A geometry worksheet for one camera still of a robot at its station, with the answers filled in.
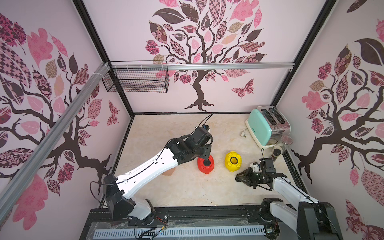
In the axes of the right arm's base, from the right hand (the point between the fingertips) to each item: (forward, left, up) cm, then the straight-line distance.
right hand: (238, 175), depth 85 cm
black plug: (+5, +19, +7) cm, 21 cm away
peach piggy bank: (+2, +41, +1) cm, 41 cm away
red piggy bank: (+1, +20, +7) cm, 22 cm away
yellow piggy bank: (+6, +3, +6) cm, 9 cm away
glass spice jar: (+13, -25, +7) cm, 29 cm away
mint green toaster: (+25, -19, +15) cm, 35 cm away
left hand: (+4, +20, +21) cm, 29 cm away
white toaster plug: (+31, -10, -1) cm, 32 cm away
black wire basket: (+54, +62, +33) cm, 88 cm away
